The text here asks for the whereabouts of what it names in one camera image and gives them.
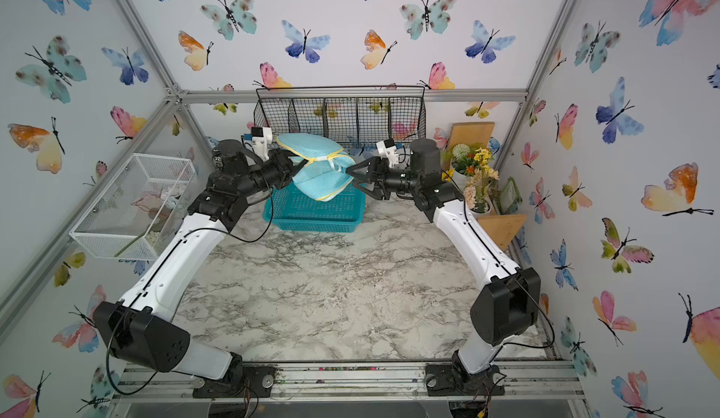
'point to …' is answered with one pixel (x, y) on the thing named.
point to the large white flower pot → (465, 161)
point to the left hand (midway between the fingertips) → (312, 153)
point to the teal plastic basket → (292, 208)
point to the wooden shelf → (480, 135)
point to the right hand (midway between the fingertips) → (351, 175)
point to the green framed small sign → (509, 198)
